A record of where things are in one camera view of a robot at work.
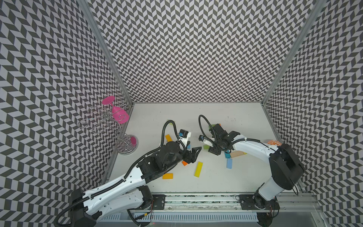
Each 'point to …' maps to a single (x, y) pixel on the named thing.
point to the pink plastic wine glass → (119, 115)
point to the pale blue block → (229, 163)
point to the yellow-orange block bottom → (168, 176)
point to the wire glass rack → (108, 121)
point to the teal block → (227, 155)
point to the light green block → (206, 147)
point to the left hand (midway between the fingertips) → (195, 147)
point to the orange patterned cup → (274, 142)
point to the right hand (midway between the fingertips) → (213, 146)
